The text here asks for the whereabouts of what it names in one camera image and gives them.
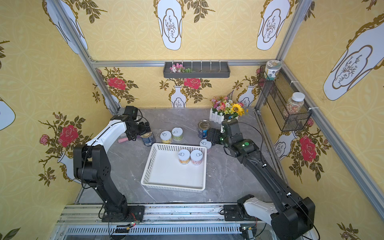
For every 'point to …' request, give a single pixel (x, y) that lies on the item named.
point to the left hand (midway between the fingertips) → (138, 132)
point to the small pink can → (196, 157)
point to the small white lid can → (204, 142)
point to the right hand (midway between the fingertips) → (217, 131)
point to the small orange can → (184, 156)
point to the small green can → (177, 134)
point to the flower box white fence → (223, 108)
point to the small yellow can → (166, 137)
